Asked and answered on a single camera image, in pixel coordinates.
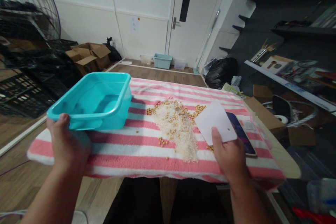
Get large black fan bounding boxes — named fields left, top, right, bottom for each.
left=0, top=0, right=62, bottom=51

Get scattered soybeans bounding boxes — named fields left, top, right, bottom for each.
left=135, top=100, right=215, bottom=160

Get grey wall shelving unit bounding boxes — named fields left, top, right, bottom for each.
left=219, top=0, right=336, bottom=116

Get open cardboard boxes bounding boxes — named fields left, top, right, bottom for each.
left=65, top=42, right=112, bottom=76

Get dark smartphone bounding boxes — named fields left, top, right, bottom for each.
left=225, top=111, right=258, bottom=157

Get white plastic scraper card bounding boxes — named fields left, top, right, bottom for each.
left=194, top=99, right=239, bottom=146

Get brown cardboard box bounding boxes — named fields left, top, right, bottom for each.
left=244, top=85, right=316, bottom=147

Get turquoise plastic tub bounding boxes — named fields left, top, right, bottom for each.
left=47, top=72, right=133, bottom=131

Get wooden table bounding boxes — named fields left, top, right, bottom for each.
left=78, top=97, right=301, bottom=224

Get black plastic crates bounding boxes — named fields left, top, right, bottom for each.
left=0, top=39, right=79, bottom=119

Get light blue storage bin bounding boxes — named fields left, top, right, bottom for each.
left=153, top=53, right=173, bottom=69

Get person's legs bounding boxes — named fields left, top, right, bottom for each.
left=103, top=177, right=231, bottom=224

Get pile of white rice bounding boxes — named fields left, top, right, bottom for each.
left=152, top=101, right=199, bottom=163

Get person's right hand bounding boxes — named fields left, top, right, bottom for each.
left=211, top=126, right=251, bottom=182

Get pink white striped towel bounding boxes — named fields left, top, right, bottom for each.
left=27, top=77, right=287, bottom=193

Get person's left hand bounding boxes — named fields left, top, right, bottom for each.
left=46, top=113, right=92, bottom=169

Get black garbage bag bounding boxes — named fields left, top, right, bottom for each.
left=204, top=57, right=239, bottom=90

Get white door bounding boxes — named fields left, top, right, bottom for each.
left=164, top=0, right=233, bottom=70

